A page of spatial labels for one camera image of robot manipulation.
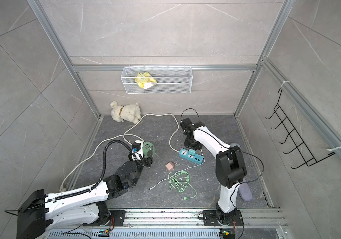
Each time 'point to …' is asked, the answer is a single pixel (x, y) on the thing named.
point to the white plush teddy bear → (130, 112)
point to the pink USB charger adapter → (170, 166)
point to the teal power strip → (197, 158)
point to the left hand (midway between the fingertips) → (147, 144)
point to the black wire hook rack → (309, 159)
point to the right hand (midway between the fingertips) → (193, 147)
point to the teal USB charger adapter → (192, 152)
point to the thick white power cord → (123, 135)
